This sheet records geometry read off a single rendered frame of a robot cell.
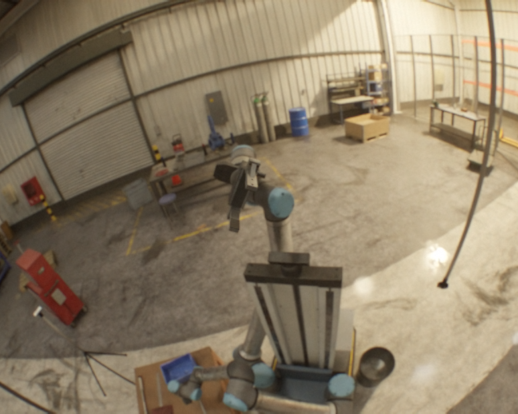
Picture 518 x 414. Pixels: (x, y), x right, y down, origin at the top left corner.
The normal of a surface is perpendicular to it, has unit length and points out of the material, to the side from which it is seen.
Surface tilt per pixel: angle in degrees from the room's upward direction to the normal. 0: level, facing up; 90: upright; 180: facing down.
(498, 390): 0
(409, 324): 0
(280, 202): 85
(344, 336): 0
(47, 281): 90
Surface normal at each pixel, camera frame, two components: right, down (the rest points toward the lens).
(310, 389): -0.20, -0.83
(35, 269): 0.95, -0.02
